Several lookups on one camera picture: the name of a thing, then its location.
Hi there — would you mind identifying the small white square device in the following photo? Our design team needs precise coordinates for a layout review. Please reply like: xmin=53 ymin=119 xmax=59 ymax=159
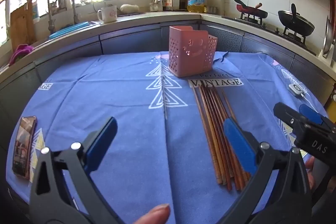
xmin=287 ymin=83 xmax=305 ymax=95

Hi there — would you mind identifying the smartphone in pink case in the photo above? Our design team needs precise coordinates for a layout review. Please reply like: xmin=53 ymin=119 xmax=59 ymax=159
xmin=12 ymin=116 xmax=38 ymax=180

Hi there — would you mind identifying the white printed mug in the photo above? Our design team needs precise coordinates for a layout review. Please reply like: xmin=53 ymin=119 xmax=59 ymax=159
xmin=97 ymin=5 xmax=118 ymax=23

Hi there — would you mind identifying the wooden cutting board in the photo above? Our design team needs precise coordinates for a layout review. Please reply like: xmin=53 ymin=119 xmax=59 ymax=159
xmin=10 ymin=0 xmax=36 ymax=51

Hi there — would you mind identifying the black wok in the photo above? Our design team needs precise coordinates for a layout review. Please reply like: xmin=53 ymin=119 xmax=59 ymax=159
xmin=278 ymin=3 xmax=315 ymax=36

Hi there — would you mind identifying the person's right hand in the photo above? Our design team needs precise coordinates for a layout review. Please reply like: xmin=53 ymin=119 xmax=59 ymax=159
xmin=304 ymin=156 xmax=316 ymax=191

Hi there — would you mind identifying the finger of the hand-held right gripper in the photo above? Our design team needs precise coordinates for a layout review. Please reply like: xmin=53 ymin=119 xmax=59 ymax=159
xmin=273 ymin=102 xmax=306 ymax=134
xmin=299 ymin=104 xmax=336 ymax=133

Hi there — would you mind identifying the white plastic bag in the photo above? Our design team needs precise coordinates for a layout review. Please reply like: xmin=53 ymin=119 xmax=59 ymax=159
xmin=120 ymin=4 xmax=139 ymax=14

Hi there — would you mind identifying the red frying pan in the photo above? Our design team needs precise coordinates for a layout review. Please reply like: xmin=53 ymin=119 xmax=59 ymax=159
xmin=234 ymin=0 xmax=268 ymax=19

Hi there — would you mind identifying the pink plastic utensil holder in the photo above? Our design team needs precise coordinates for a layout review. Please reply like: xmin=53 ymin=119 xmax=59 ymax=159
xmin=168 ymin=26 xmax=218 ymax=79

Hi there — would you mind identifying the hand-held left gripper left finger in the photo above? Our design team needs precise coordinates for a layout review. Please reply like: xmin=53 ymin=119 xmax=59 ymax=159
xmin=29 ymin=116 xmax=118 ymax=224

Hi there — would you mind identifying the metal pot lid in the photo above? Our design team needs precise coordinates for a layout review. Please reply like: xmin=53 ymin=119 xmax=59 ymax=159
xmin=322 ymin=16 xmax=336 ymax=59

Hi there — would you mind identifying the black gas stove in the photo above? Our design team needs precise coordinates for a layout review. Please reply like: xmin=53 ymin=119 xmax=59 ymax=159
xmin=223 ymin=14 xmax=318 ymax=55

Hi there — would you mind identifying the white cable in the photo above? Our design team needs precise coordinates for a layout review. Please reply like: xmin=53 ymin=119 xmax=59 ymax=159
xmin=301 ymin=93 xmax=317 ymax=110

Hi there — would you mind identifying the blue plastic basin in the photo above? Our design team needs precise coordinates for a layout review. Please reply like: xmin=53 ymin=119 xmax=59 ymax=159
xmin=49 ymin=21 xmax=90 ymax=39

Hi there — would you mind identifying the pink cloth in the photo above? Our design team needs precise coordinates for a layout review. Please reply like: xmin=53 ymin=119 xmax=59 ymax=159
xmin=9 ymin=44 xmax=34 ymax=67

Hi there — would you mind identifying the blue printed tablecloth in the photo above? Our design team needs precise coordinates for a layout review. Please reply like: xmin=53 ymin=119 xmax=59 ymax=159
xmin=5 ymin=51 xmax=331 ymax=224

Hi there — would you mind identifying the bundle of wooden chopsticks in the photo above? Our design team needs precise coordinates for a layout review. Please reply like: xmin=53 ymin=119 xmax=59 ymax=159
xmin=191 ymin=83 xmax=252 ymax=191

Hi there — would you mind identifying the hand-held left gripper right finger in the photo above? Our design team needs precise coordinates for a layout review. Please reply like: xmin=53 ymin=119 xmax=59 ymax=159
xmin=223 ymin=117 xmax=313 ymax=224

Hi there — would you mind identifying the person's left hand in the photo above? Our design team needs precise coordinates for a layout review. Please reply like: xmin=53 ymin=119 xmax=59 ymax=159
xmin=131 ymin=203 xmax=171 ymax=224

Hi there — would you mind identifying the metal kitchen faucet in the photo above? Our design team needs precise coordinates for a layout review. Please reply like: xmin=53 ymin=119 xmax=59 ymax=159
xmin=56 ymin=0 xmax=79 ymax=25
xmin=28 ymin=0 xmax=57 ymax=33

